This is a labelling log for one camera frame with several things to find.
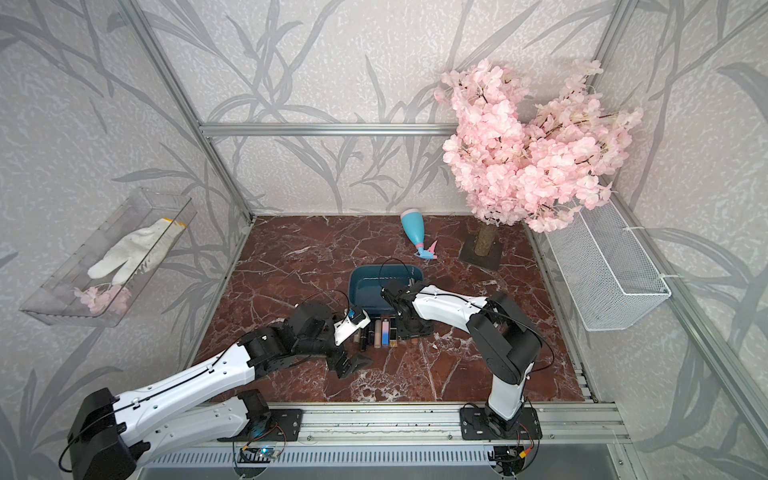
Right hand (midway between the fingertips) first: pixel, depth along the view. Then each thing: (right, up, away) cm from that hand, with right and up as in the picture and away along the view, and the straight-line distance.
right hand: (409, 332), depth 89 cm
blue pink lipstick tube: (-7, 0, -1) cm, 7 cm away
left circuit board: (-36, -23, -19) cm, 46 cm away
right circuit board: (+24, -26, -16) cm, 39 cm away
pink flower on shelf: (-62, +16, -29) cm, 71 cm away
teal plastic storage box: (-15, +13, +12) cm, 23 cm away
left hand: (-12, +1, -15) cm, 20 cm away
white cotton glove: (-63, +26, -21) cm, 71 cm away
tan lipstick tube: (-10, 0, -1) cm, 10 cm away
